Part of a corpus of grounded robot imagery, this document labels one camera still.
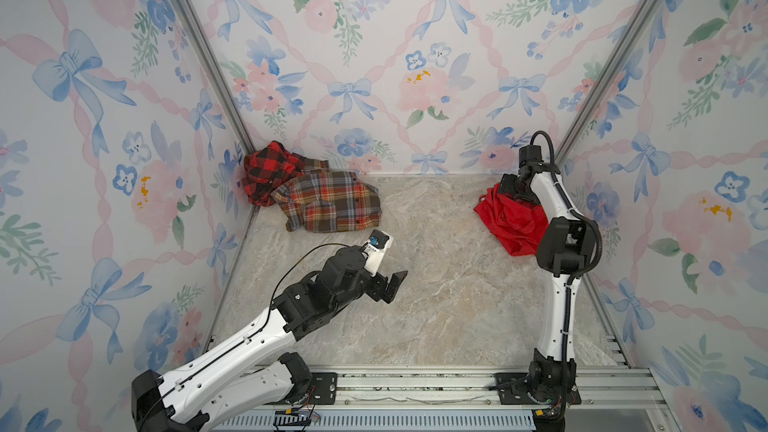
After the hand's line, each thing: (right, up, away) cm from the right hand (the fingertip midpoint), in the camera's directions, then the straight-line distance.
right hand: (516, 189), depth 106 cm
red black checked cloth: (-89, +8, +1) cm, 89 cm away
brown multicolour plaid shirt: (-67, -4, -5) cm, 68 cm away
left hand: (-44, -19, -35) cm, 60 cm away
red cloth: (-5, -11, -11) cm, 17 cm away
